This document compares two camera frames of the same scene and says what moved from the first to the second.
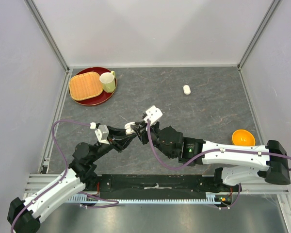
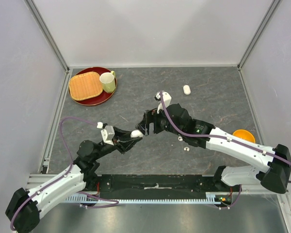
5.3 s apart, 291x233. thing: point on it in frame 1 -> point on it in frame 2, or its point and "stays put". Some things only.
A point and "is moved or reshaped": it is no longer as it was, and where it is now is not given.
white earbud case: x=186 y=89 stays put
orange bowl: x=243 y=137 stays put
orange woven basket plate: x=85 y=85 stays put
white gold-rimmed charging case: x=128 y=129 is moved or reshaped
